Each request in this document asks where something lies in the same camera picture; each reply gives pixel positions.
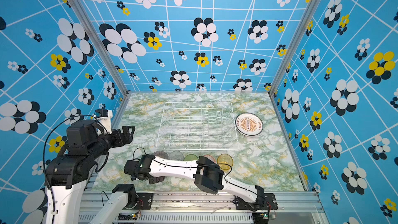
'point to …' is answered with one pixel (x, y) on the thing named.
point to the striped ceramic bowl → (160, 154)
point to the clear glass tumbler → (175, 155)
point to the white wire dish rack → (197, 126)
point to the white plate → (249, 124)
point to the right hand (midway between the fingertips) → (160, 168)
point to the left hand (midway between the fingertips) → (126, 128)
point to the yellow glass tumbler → (225, 158)
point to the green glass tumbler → (190, 157)
